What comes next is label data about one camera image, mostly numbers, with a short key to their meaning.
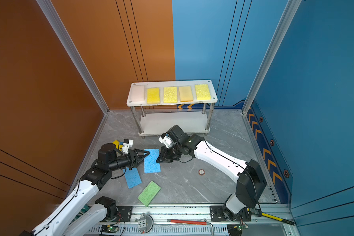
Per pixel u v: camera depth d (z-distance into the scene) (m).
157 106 0.78
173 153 0.63
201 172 0.87
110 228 0.71
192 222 0.71
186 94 0.80
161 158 0.64
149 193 0.79
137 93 0.79
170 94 0.79
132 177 0.83
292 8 0.70
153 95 0.79
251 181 0.41
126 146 0.71
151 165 0.69
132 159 0.64
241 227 0.70
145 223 0.64
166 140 0.71
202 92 0.81
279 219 0.72
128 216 0.74
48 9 0.70
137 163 0.66
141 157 0.68
